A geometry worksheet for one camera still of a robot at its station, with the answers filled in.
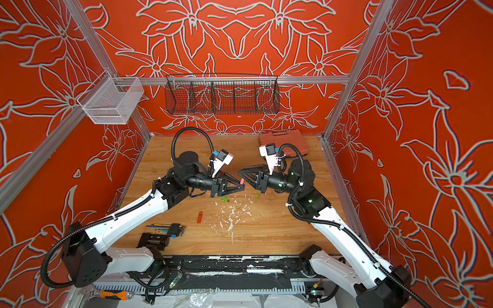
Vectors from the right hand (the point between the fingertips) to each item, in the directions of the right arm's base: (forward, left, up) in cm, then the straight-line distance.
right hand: (241, 171), depth 60 cm
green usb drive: (+8, +10, -35) cm, 38 cm away
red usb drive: (-1, +21, -36) cm, 42 cm away
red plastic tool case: (+47, -21, -32) cm, 61 cm away
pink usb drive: (-3, 0, -2) cm, 3 cm away
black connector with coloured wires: (-8, +31, -34) cm, 46 cm away
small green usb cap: (+10, -7, -35) cm, 37 cm away
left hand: (-4, 0, -4) cm, 6 cm away
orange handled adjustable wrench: (-31, +43, -35) cm, 64 cm away
